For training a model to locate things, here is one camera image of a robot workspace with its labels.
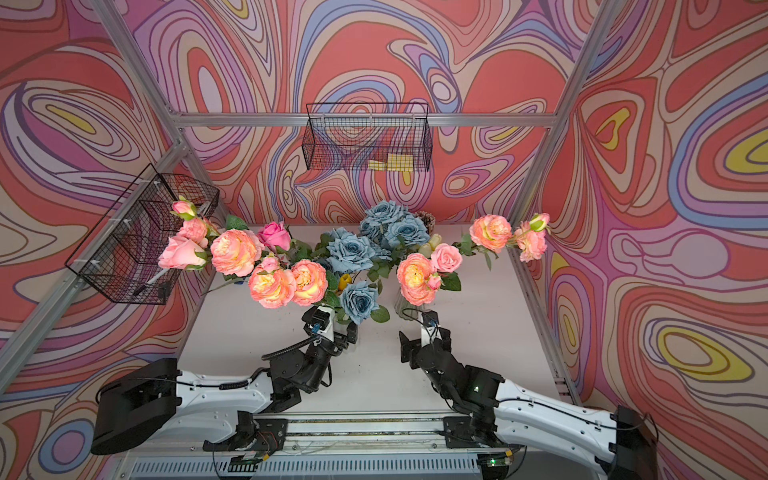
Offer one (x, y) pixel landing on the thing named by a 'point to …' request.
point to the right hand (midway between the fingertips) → (416, 339)
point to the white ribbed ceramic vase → (339, 327)
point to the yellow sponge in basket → (394, 162)
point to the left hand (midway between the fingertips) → (346, 304)
